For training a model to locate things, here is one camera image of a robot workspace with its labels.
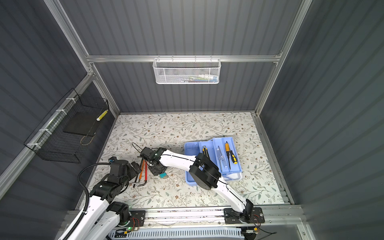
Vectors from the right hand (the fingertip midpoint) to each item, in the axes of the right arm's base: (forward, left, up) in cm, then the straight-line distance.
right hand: (158, 171), depth 91 cm
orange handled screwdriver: (+9, -41, +11) cm, 44 cm away
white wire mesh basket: (+78, -16, +21) cm, 83 cm away
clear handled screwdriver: (+3, -37, +12) cm, 39 cm away
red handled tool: (-1, +7, +2) cm, 8 cm away
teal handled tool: (-4, -3, +2) cm, 5 cm away
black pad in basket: (+10, +31, +34) cm, 47 cm away
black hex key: (-8, +7, +13) cm, 17 cm away
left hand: (-3, +12, +10) cm, 16 cm away
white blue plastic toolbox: (+6, -39, +11) cm, 41 cm away
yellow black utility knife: (+8, -29, +8) cm, 31 cm away
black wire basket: (+7, +40, +31) cm, 51 cm away
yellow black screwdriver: (+2, -44, +13) cm, 46 cm away
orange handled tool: (-7, +5, +15) cm, 17 cm away
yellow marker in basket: (+20, +29, +29) cm, 45 cm away
